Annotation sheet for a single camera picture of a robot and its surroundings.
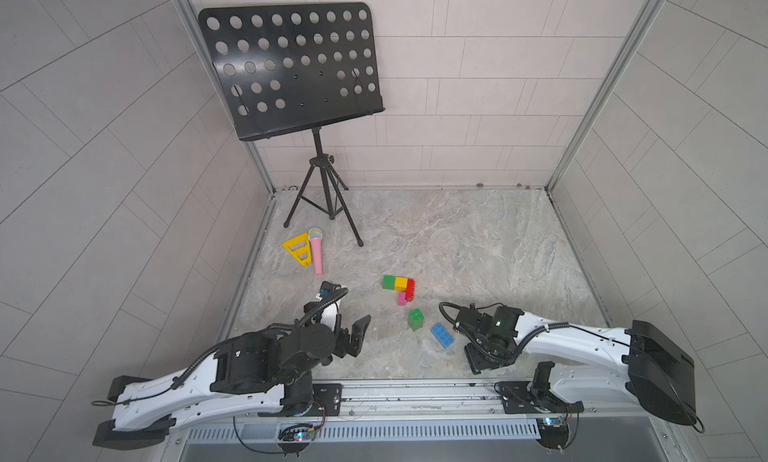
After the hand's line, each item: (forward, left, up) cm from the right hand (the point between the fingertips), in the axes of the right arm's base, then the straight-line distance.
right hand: (480, 369), depth 78 cm
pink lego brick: (+19, +19, +5) cm, 27 cm away
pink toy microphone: (+42, +47, +8) cm, 64 cm away
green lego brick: (+25, +23, +4) cm, 34 cm away
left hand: (+8, +29, +21) cm, 37 cm away
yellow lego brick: (+24, +20, +5) cm, 31 cm away
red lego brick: (+22, +17, +4) cm, 28 cm away
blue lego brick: (+8, +9, +3) cm, 13 cm away
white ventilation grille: (-12, +14, +2) cm, 19 cm away
